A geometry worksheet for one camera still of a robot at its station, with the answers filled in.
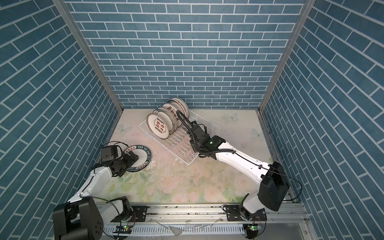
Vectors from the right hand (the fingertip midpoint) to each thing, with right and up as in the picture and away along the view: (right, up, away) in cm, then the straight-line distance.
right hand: (197, 138), depth 82 cm
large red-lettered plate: (-16, +18, +18) cm, 31 cm away
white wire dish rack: (-12, -6, +12) cm, 18 cm away
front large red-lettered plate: (-26, +6, +17) cm, 32 cm away
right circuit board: (+27, -44, -10) cm, 52 cm away
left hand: (-38, -14, +6) cm, 40 cm away
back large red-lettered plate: (-10, +21, +20) cm, 31 cm away
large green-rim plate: (-22, +14, +14) cm, 30 cm away
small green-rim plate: (-33, -13, +10) cm, 37 cm away
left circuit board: (-36, -44, -10) cm, 58 cm away
